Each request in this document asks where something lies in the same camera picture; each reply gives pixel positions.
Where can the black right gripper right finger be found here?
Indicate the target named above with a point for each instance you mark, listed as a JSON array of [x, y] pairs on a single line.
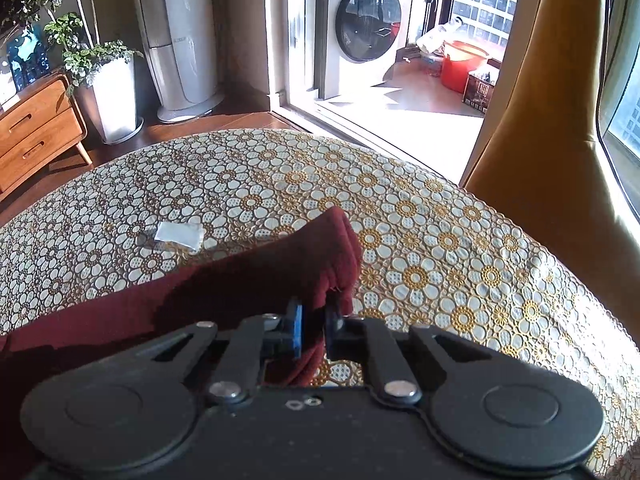
[[369, 343]]

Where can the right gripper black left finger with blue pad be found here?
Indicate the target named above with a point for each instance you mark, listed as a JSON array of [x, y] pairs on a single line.
[[245, 352]]

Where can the dark red fleece garment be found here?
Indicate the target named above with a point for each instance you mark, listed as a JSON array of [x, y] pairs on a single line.
[[317, 264]]

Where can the floral lace tablecloth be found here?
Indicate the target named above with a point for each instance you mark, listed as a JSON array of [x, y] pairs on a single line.
[[432, 253]]

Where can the small white plastic packet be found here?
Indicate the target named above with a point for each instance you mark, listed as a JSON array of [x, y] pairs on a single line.
[[187, 236]]

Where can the mustard yellow curtain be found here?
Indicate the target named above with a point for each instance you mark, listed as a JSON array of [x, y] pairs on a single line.
[[545, 166]]

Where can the red plastic bucket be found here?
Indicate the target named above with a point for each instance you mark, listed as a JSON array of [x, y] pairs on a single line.
[[459, 60]]

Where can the wooden TV sideboard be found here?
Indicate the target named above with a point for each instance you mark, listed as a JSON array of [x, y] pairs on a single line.
[[44, 123]]

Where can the white tall planter with plant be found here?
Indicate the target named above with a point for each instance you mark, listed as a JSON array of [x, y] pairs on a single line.
[[100, 72]]

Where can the white washing machine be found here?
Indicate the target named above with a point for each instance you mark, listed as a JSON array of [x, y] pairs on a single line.
[[362, 39]]

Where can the white tower air conditioner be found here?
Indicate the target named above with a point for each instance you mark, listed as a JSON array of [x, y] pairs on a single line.
[[179, 43]]

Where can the blue picture canvas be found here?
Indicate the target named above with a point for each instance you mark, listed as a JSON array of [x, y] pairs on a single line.
[[27, 54]]

